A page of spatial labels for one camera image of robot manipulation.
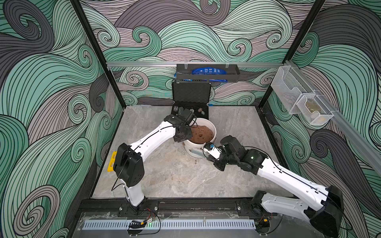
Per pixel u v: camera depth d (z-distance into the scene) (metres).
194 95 1.14
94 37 0.82
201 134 0.90
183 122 0.60
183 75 0.90
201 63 0.95
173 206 0.75
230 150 0.57
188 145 0.83
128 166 0.45
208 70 0.92
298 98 0.73
